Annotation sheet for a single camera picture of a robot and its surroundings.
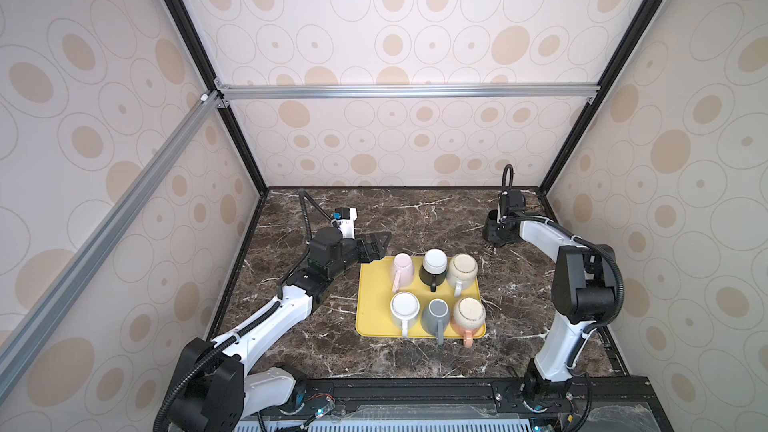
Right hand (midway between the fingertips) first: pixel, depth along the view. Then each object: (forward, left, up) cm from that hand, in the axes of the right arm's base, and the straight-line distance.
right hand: (500, 231), depth 100 cm
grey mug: (-30, +25, +3) cm, 40 cm away
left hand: (-14, +37, +18) cm, 44 cm away
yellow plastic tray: (-20, +42, -5) cm, 47 cm away
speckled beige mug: (-17, +16, +3) cm, 23 cm away
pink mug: (-16, +33, +3) cm, 37 cm away
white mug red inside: (-27, +33, +1) cm, 42 cm away
